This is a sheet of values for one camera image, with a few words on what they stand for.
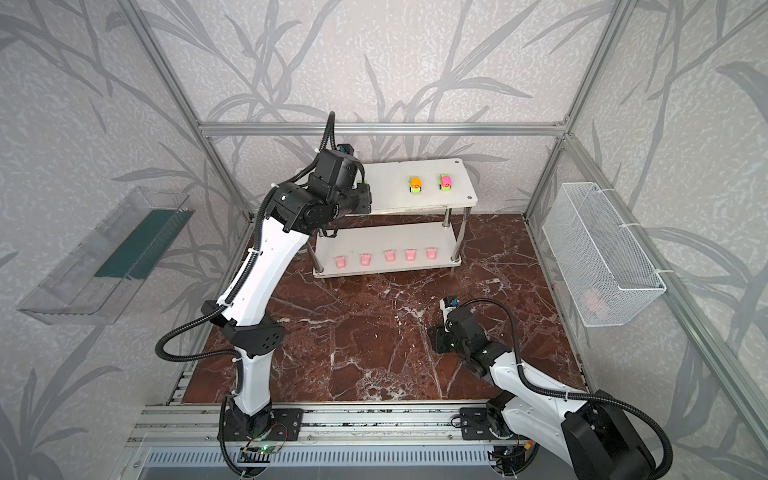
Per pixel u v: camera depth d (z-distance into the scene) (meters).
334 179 0.50
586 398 0.44
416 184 0.77
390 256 0.99
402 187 0.82
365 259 0.98
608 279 0.60
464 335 0.65
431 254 0.99
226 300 0.46
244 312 0.46
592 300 0.74
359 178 0.54
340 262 0.96
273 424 0.72
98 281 0.65
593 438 0.40
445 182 0.79
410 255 0.99
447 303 0.78
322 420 0.76
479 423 0.74
